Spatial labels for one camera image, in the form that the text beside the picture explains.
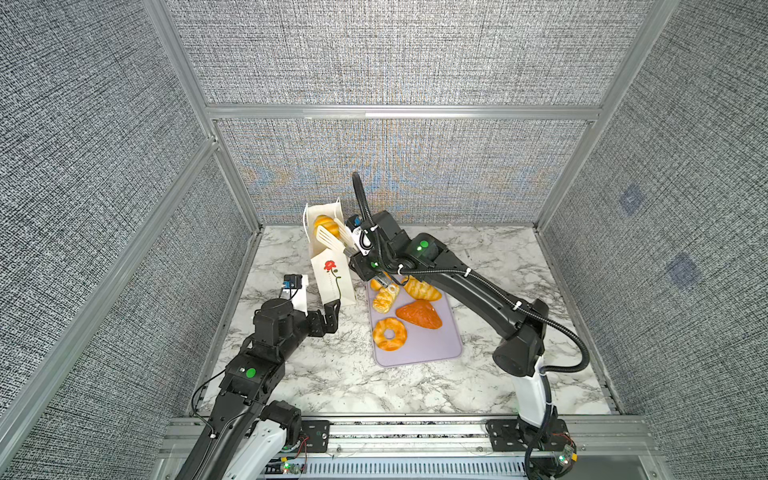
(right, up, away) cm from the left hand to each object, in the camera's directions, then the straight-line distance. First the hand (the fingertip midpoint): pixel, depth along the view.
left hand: (323, 301), depth 73 cm
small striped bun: (+1, +19, +4) cm, 20 cm away
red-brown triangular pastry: (+26, -6, +17) cm, 32 cm away
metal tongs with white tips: (+5, +15, +6) cm, 17 cm away
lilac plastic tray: (+26, -15, +15) cm, 34 cm away
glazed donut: (+20, -12, +17) cm, 28 cm away
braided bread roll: (+15, -2, +22) cm, 27 cm away
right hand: (+8, +10, +5) cm, 14 cm away
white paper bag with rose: (0, +6, +13) cm, 15 cm away
